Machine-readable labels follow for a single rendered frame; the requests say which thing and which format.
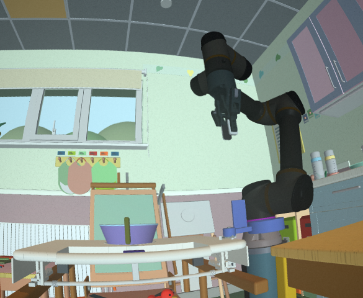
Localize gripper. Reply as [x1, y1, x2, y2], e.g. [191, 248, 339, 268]
[207, 70, 242, 142]

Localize orange and mint chair back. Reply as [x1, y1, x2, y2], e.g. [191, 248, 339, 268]
[89, 182, 167, 284]

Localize purple bowl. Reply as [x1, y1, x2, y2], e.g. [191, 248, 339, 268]
[99, 222, 158, 245]

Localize olive green bowl tab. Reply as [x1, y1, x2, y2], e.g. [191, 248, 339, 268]
[123, 217, 132, 245]

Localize white high chair tray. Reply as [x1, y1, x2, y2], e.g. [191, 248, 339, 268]
[11, 238, 250, 287]

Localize grey bottle with blue band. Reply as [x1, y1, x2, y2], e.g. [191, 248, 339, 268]
[310, 151, 325, 181]

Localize white board easel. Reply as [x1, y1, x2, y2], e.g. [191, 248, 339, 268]
[157, 183, 217, 293]

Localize grey bottle with yellow band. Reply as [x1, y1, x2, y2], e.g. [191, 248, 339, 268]
[323, 149, 339, 178]

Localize orange storage shelf with bins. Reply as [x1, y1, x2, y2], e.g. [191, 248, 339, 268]
[275, 208, 313, 243]

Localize grey blue counter cabinet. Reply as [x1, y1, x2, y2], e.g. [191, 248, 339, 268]
[307, 160, 363, 237]

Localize light green bib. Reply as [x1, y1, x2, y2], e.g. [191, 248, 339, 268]
[91, 160, 118, 184]

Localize white framed window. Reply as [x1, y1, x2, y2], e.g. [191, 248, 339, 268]
[0, 88, 149, 150]

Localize yellow peg rack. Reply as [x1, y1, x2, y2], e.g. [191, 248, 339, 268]
[55, 156, 119, 168]

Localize salmon pink bib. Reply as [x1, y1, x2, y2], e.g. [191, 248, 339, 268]
[67, 158, 92, 196]

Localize wooden table with yellow legs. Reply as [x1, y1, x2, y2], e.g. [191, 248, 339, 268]
[271, 217, 363, 298]

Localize beige roller blind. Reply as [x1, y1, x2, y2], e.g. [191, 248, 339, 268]
[0, 68, 147, 91]

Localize white and green bib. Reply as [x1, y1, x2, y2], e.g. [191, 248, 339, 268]
[57, 161, 75, 196]

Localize red toy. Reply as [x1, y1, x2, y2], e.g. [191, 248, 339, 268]
[146, 288, 176, 298]

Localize white radiator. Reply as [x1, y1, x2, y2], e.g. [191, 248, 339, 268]
[0, 220, 91, 259]

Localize low pink craft table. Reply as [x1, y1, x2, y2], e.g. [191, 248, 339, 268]
[0, 255, 37, 298]

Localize pink door wall cupboard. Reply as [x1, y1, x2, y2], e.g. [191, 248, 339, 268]
[285, 0, 363, 118]

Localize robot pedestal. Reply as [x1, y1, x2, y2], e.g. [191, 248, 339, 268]
[245, 231, 283, 298]

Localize wooden high chair frame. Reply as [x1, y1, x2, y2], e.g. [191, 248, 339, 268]
[1, 259, 269, 298]

